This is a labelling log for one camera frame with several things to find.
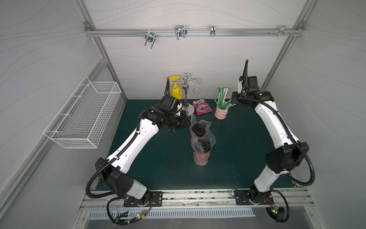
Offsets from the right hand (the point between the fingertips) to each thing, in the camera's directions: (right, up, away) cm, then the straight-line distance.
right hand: (236, 95), depth 82 cm
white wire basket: (-80, -14, -13) cm, 83 cm away
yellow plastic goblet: (-37, +6, +26) cm, 45 cm away
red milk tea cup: (-22, -20, -2) cm, 30 cm away
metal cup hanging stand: (-29, +10, +9) cm, 32 cm away
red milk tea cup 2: (-22, -31, -10) cm, 39 cm away
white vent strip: (-71, -60, -13) cm, 94 cm away
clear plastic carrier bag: (-17, -23, -6) cm, 29 cm away
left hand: (-29, -16, -10) cm, 35 cm away
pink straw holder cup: (-3, -11, +22) cm, 25 cm away
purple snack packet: (-17, -5, +32) cm, 36 cm away
